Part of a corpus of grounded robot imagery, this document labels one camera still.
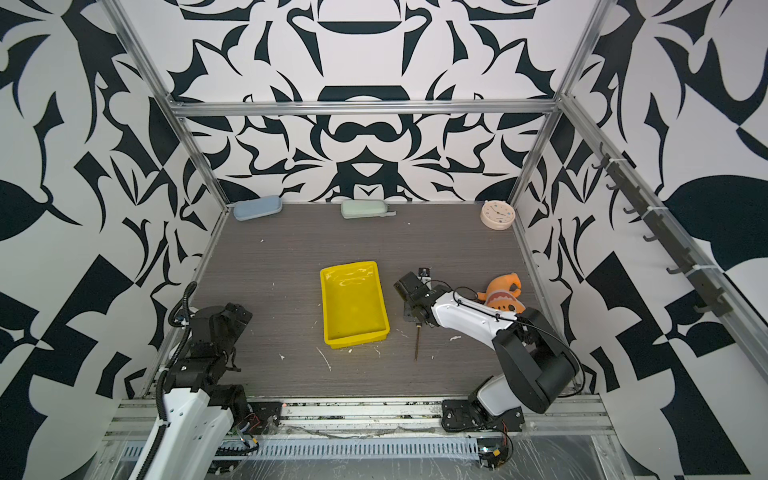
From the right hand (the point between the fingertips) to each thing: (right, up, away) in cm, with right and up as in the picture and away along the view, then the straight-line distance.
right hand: (418, 308), depth 90 cm
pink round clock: (+33, +29, +25) cm, 51 cm away
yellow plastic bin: (-19, 0, +3) cm, 20 cm away
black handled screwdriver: (0, -4, -3) cm, 5 cm away
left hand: (-50, +1, -9) cm, 51 cm away
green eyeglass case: (-20, +31, +26) cm, 46 cm away
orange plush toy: (+24, +5, -2) cm, 25 cm away
